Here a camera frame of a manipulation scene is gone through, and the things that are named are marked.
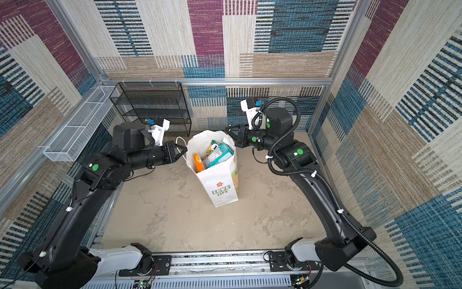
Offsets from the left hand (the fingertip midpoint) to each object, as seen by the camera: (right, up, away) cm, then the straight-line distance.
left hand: (189, 148), depth 62 cm
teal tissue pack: (+11, -1, +11) cm, 15 cm away
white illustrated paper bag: (+10, -12, +7) cm, 17 cm away
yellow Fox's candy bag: (+6, +1, +16) cm, 17 cm away
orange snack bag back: (+2, -6, +7) cm, 10 cm away
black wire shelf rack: (-38, +27, +42) cm, 63 cm away
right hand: (+13, +5, 0) cm, 15 cm away
